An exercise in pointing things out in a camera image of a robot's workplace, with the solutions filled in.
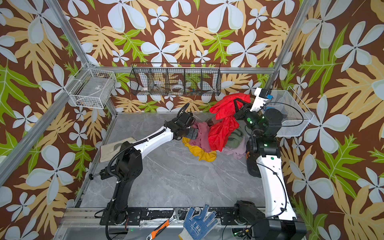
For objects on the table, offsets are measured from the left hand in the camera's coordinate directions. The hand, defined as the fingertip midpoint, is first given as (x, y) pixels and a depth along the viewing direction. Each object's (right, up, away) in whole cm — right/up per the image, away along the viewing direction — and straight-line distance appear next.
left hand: (189, 129), depth 93 cm
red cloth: (+16, -1, -20) cm, 26 cm away
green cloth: (+29, -6, -1) cm, 29 cm away
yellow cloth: (+9, -17, +2) cm, 20 cm away
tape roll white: (-8, +27, +5) cm, 29 cm away
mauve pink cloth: (+8, -7, -7) cm, 13 cm away
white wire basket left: (-57, +24, -8) cm, 62 cm away
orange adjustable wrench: (-13, -47, -22) cm, 54 cm away
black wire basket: (-9, +33, +4) cm, 34 cm away
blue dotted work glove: (+4, -47, -23) cm, 53 cm away
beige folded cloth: (-54, -15, +5) cm, 56 cm away
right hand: (+19, +13, -32) cm, 39 cm away
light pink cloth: (+33, -15, +2) cm, 36 cm away
